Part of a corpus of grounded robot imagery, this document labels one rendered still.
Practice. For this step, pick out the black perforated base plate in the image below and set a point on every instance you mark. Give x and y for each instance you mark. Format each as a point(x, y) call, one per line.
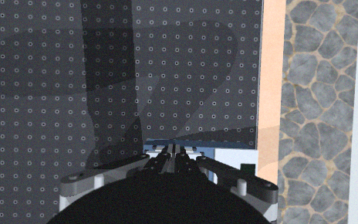
point(87, 82)

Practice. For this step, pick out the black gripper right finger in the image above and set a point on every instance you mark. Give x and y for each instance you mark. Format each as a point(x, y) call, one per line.
point(258, 192)

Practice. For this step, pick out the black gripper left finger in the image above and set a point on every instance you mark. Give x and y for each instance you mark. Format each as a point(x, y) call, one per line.
point(76, 185)

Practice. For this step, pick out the blue-grey dock with white console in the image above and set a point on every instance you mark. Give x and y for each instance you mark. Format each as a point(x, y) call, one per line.
point(235, 154)

